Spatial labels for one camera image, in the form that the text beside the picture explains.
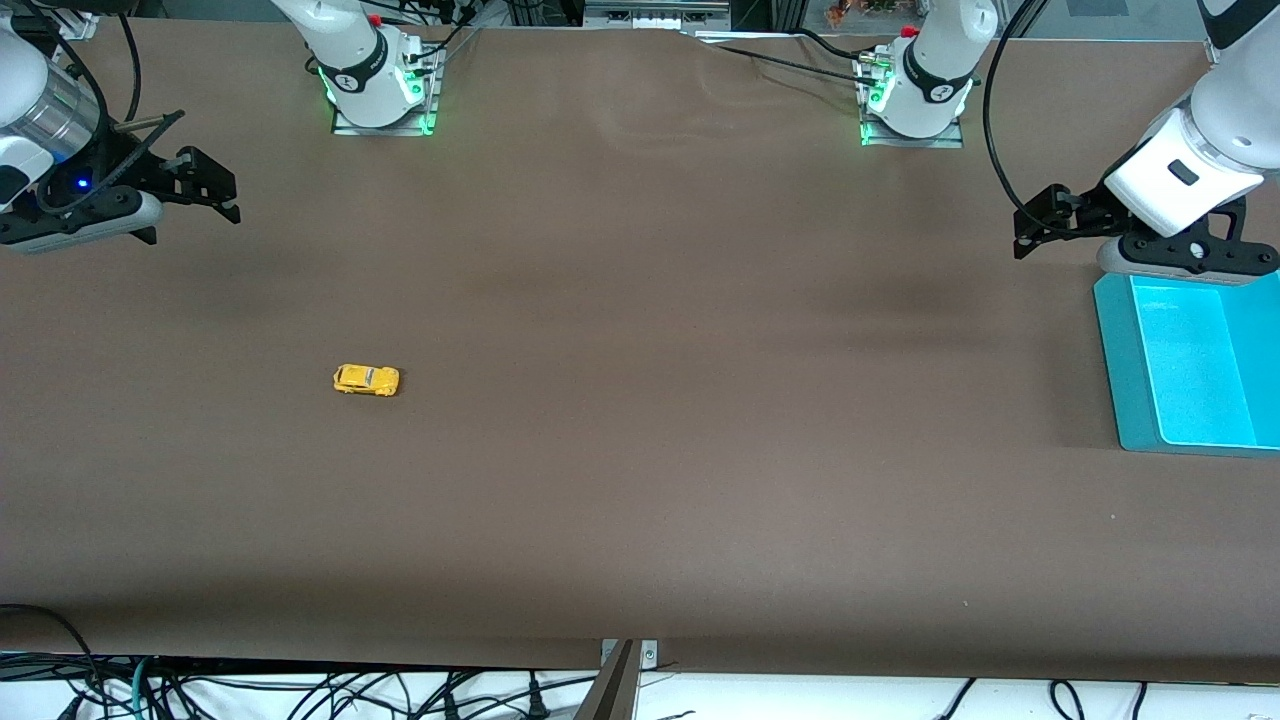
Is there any yellow toy beetle car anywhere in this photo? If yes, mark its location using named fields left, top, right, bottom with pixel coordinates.
left=332, top=362, right=402, bottom=399

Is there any teal plastic bin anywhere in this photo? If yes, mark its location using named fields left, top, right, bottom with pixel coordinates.
left=1092, top=270, right=1280, bottom=460

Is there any orange background object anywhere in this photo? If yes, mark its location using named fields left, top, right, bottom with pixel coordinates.
left=825, top=0, right=906, bottom=26

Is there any aluminium equipment rack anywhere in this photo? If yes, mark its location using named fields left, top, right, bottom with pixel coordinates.
left=583, top=0, right=733, bottom=31

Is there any brown table cover mat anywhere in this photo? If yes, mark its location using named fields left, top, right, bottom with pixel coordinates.
left=0, top=18, right=1280, bottom=686

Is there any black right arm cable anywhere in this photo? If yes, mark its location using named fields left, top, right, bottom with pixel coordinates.
left=55, top=10, right=141, bottom=201

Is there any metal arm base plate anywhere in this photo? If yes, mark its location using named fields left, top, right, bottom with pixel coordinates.
left=330, top=45, right=443, bottom=138
left=858, top=50, right=966, bottom=150

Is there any black base cable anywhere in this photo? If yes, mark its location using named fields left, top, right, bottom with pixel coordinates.
left=798, top=28, right=873, bottom=61
left=690, top=33, right=873, bottom=79
left=395, top=0, right=486, bottom=71

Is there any black looped floor cable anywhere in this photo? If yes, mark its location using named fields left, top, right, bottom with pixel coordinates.
left=0, top=603, right=101, bottom=720

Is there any silver metal bracket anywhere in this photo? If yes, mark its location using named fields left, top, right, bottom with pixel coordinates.
left=600, top=638, right=660, bottom=670

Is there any dark metal post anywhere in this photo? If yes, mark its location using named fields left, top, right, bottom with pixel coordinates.
left=574, top=640, right=641, bottom=720

